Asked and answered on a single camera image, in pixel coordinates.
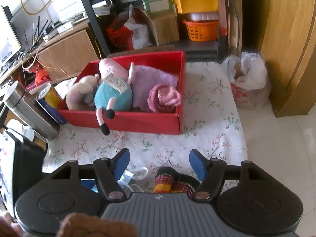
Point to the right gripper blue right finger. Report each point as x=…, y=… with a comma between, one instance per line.
x=211, y=174

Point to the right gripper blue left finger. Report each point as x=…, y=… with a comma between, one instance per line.
x=107, y=173

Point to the pink knitted hat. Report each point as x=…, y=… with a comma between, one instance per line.
x=164, y=99

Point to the purple towel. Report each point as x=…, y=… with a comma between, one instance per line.
x=144, y=79

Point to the baby doll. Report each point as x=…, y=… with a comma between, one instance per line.
x=81, y=94

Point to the striped knitted sock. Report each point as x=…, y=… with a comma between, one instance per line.
x=168, y=180

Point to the stainless steel thermos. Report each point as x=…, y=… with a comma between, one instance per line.
x=26, y=108

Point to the blue yellow drink can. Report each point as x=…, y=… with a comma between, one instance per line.
x=50, y=100

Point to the white plastic bag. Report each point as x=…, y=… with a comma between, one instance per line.
x=249, y=80

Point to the television monitor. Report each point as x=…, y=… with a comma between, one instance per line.
x=10, y=44

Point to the wooden tv cabinet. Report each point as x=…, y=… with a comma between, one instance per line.
x=64, y=56

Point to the wooden stool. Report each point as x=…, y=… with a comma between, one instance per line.
x=154, y=49

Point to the black wifi router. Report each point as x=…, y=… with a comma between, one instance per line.
x=34, y=30

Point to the orange plastic basket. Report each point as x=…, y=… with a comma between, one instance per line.
x=202, y=31

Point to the red white bag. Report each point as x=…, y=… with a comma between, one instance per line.
x=129, y=30

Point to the brown cardboard carton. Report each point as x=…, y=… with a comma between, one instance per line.
x=163, y=26

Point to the wooden cupboard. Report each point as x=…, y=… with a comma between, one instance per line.
x=283, y=31

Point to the green box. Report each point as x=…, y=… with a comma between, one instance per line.
x=157, y=6

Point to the yellow box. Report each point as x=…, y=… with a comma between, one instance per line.
x=192, y=6

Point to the black metal shelf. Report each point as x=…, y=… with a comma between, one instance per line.
x=101, y=14

